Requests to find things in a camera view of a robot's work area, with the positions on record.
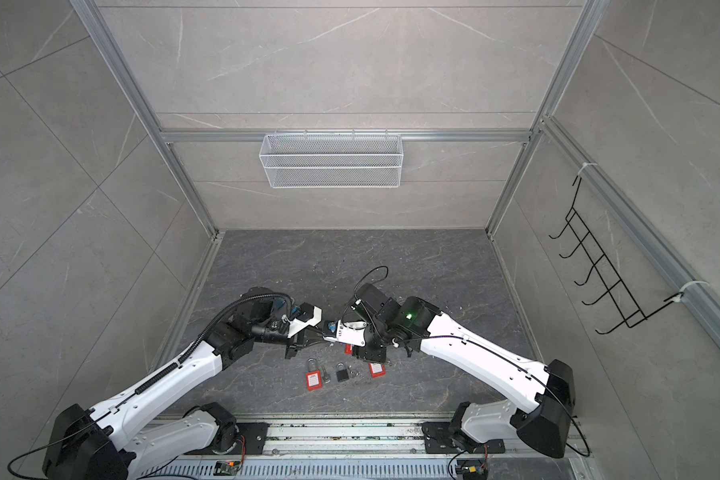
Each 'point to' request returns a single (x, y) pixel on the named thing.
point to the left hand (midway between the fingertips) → (329, 330)
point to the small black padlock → (341, 372)
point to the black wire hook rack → (618, 295)
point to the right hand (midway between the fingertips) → (358, 337)
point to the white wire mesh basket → (332, 160)
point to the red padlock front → (377, 370)
